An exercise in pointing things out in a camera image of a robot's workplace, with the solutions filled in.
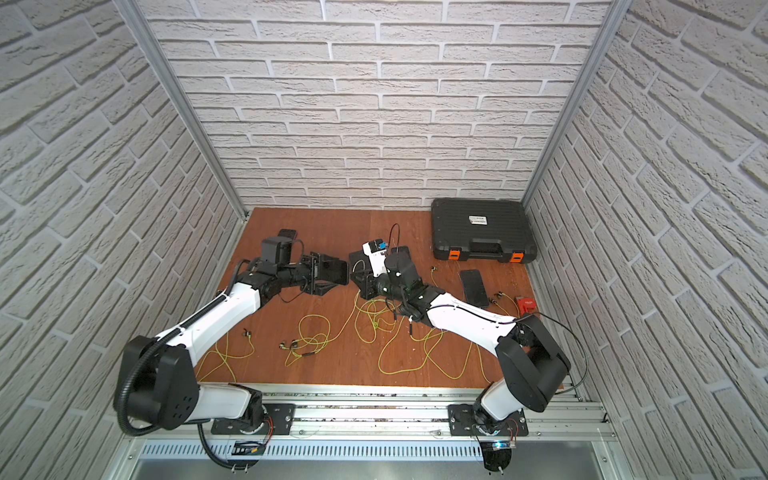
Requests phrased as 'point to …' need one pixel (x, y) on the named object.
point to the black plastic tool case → (482, 228)
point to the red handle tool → (526, 305)
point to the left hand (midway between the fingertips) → (344, 260)
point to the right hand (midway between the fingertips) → (355, 275)
